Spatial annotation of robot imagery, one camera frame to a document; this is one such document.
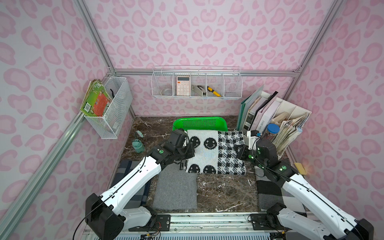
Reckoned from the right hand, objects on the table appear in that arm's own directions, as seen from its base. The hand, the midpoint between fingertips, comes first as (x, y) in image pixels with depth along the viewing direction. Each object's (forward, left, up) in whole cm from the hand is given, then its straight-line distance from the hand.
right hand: (233, 146), depth 75 cm
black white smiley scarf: (-3, +9, -1) cm, 10 cm away
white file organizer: (+21, -30, -5) cm, 37 cm away
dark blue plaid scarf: (-20, +49, -20) cm, 56 cm away
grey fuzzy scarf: (-16, +30, -18) cm, 39 cm away
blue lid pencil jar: (+15, -25, -4) cm, 29 cm away
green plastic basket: (+36, +17, -24) cm, 47 cm away
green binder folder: (+23, -8, +5) cm, 25 cm away
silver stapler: (+38, +17, +6) cm, 42 cm away
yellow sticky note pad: (0, -47, -28) cm, 55 cm away
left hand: (0, +20, -1) cm, 20 cm away
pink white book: (+20, -20, +1) cm, 28 cm away
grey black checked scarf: (-16, -21, -21) cm, 33 cm away
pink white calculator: (+40, +28, +8) cm, 49 cm away
